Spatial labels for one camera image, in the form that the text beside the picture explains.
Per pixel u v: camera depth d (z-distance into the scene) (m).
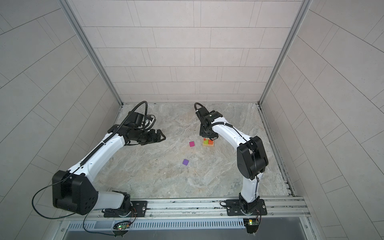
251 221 0.69
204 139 0.93
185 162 0.87
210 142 0.94
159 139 0.72
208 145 0.94
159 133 0.72
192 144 0.95
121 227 0.64
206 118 0.63
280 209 0.73
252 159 0.47
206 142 0.93
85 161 0.44
